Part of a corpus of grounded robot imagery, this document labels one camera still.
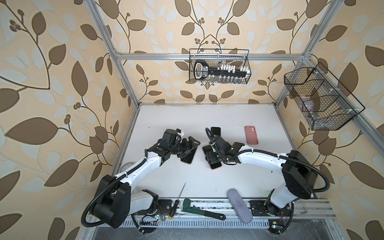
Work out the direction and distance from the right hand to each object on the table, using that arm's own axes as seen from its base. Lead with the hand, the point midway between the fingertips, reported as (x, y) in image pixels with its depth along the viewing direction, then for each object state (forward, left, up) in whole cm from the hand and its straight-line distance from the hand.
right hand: (211, 157), depth 86 cm
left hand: (+3, +8, +10) cm, 13 cm away
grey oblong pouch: (-25, -12, -3) cm, 28 cm away
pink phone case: (+19, -30, -6) cm, 36 cm away
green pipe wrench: (-24, +14, -5) cm, 28 cm away
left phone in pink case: (+4, +13, -8) cm, 16 cm away
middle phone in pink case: (-5, 0, +1) cm, 5 cm away
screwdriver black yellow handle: (-22, +20, -5) cm, 30 cm away
